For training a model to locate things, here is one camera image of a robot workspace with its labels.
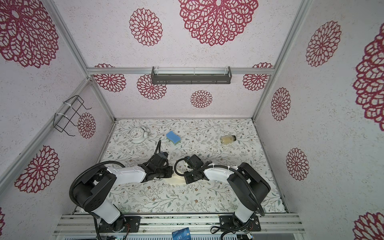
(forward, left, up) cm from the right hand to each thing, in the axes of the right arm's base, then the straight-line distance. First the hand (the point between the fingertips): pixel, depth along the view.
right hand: (188, 174), depth 90 cm
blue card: (-30, 0, -1) cm, 30 cm away
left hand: (0, +10, -1) cm, 10 cm away
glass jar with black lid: (+26, -26, +2) cm, 37 cm away
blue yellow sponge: (+29, +14, +1) cm, 32 cm away
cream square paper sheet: (-3, +8, 0) cm, 8 cm away
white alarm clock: (+26, +37, +4) cm, 46 cm away
